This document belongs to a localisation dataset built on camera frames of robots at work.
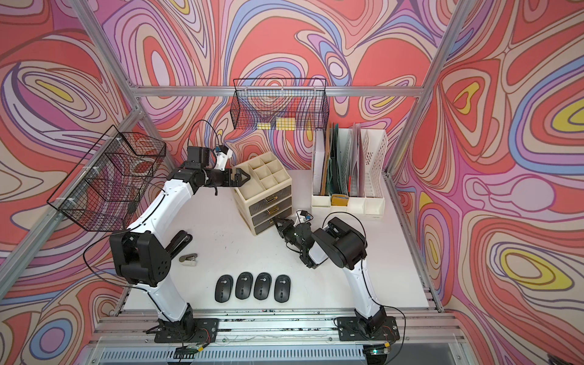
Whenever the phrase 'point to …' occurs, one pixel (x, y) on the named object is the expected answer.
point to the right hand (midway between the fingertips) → (273, 224)
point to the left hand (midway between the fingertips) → (242, 177)
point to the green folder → (334, 176)
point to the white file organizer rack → (347, 170)
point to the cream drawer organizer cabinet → (267, 195)
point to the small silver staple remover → (189, 259)
